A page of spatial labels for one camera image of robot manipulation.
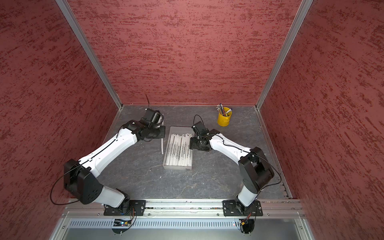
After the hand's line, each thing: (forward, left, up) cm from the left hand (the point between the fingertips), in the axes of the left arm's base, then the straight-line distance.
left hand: (162, 135), depth 83 cm
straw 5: (-1, -10, -16) cm, 19 cm away
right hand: (-3, -19, -10) cm, 22 cm away
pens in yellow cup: (+22, -36, 0) cm, 42 cm away
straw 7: (-1, -13, -16) cm, 20 cm away
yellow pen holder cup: (+20, -39, -10) cm, 45 cm away
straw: (-8, -2, -16) cm, 17 cm away
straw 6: (-1, -11, -16) cm, 19 cm away
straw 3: (-1, -5, -15) cm, 16 cm away
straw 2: (+1, -4, -14) cm, 15 cm away
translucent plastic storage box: (+16, -7, -18) cm, 25 cm away
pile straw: (-5, 0, -2) cm, 6 cm away
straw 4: (-1, -6, -16) cm, 17 cm away
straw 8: (-6, -15, -15) cm, 23 cm away
